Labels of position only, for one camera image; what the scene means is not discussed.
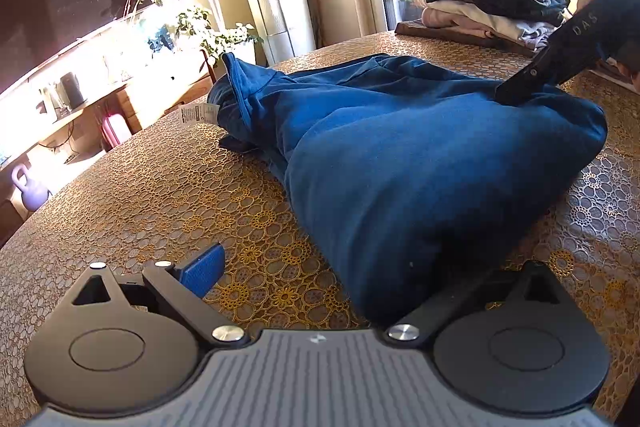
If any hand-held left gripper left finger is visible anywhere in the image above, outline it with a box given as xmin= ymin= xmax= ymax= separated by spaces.
xmin=70 ymin=243 xmax=249 ymax=350

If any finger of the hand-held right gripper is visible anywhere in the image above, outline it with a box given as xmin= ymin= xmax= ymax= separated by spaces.
xmin=494 ymin=47 xmax=564 ymax=108

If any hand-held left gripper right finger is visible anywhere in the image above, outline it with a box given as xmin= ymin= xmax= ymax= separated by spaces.
xmin=384 ymin=260 xmax=562 ymax=350

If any blue long-sleeve shirt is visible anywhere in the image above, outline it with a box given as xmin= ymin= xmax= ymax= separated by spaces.
xmin=179 ymin=52 xmax=608 ymax=328

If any gold lace tablecloth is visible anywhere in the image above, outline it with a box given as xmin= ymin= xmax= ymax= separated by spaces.
xmin=0 ymin=31 xmax=640 ymax=423

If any pink case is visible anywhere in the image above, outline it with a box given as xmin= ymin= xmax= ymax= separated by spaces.
xmin=101 ymin=112 xmax=133 ymax=150

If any wooden tv cabinet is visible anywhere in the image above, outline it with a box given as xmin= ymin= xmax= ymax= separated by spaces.
xmin=0 ymin=52 xmax=221 ymax=208

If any purple kettlebell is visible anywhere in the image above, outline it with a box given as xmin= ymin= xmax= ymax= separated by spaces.
xmin=11 ymin=164 xmax=51 ymax=212

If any black speaker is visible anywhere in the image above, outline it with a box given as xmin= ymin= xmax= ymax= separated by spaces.
xmin=60 ymin=72 xmax=86 ymax=108

